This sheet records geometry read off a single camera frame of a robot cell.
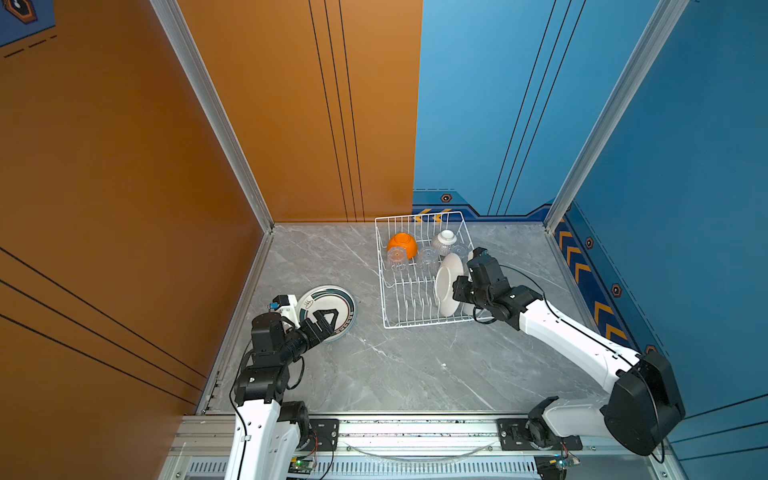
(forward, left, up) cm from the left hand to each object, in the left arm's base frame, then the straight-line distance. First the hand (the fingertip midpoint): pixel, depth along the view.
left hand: (327, 316), depth 77 cm
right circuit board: (-30, -56, -17) cm, 66 cm away
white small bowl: (+36, -36, -8) cm, 52 cm away
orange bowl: (+35, -21, -9) cm, 41 cm away
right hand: (+11, -34, 0) cm, 35 cm away
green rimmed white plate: (+14, +4, -14) cm, 20 cm away
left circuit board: (-31, +4, -17) cm, 35 cm away
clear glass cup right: (+30, -30, -12) cm, 44 cm away
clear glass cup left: (+25, -18, -5) cm, 31 cm away
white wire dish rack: (+15, -23, -13) cm, 31 cm away
